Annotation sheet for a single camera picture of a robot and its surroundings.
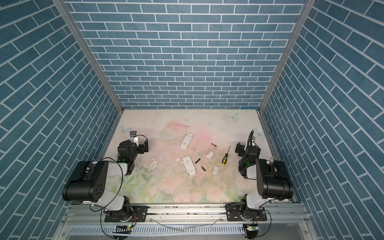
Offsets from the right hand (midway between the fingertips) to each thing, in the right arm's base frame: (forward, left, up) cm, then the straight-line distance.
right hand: (247, 142), depth 94 cm
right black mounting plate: (-39, +10, -6) cm, 41 cm away
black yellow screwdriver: (-10, +14, -5) cm, 18 cm away
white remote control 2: (-16, +35, -6) cm, 39 cm away
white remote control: (+2, +40, -6) cm, 40 cm away
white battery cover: (-7, +23, -5) cm, 25 cm away
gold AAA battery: (+1, +21, -7) cm, 22 cm away
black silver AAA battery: (-12, +31, -6) cm, 33 cm away
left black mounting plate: (-43, +57, -6) cm, 72 cm away
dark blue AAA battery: (-17, +27, -6) cm, 32 cm away
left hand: (-4, +68, +2) cm, 68 cm away
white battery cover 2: (-17, +19, -7) cm, 26 cm away
